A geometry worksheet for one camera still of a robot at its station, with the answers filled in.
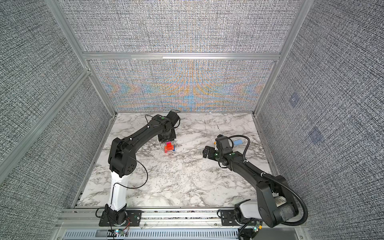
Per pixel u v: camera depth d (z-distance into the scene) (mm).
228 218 731
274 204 419
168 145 930
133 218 734
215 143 1012
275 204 417
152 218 747
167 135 796
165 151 975
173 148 952
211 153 777
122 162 540
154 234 701
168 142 935
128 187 531
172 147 949
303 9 702
